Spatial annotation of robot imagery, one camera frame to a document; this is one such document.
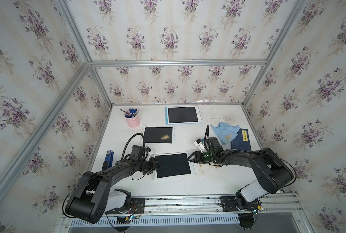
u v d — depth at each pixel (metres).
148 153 0.84
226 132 0.99
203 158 0.79
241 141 0.98
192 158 0.84
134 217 0.69
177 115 1.14
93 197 0.41
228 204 0.73
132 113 1.01
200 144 0.85
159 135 0.99
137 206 0.73
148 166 0.75
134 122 1.01
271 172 0.46
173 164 0.88
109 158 0.88
